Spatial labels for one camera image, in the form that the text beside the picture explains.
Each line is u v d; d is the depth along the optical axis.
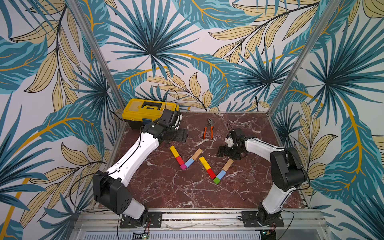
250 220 0.73
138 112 0.94
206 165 0.92
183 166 0.90
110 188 0.40
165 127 0.58
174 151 0.97
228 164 0.93
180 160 0.93
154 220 0.75
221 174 0.88
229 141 0.90
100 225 0.72
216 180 0.86
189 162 0.92
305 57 0.86
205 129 1.08
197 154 0.95
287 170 0.49
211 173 0.88
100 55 0.85
